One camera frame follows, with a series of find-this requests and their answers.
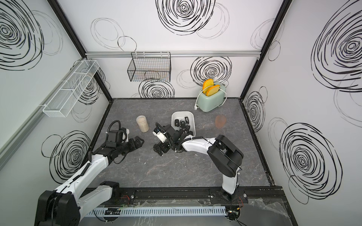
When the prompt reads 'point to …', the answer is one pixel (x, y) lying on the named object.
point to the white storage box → (184, 120)
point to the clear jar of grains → (142, 122)
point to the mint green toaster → (205, 103)
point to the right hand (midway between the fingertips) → (159, 144)
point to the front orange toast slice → (212, 90)
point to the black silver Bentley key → (186, 120)
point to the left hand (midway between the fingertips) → (138, 143)
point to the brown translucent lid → (220, 121)
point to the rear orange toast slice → (207, 83)
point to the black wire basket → (155, 66)
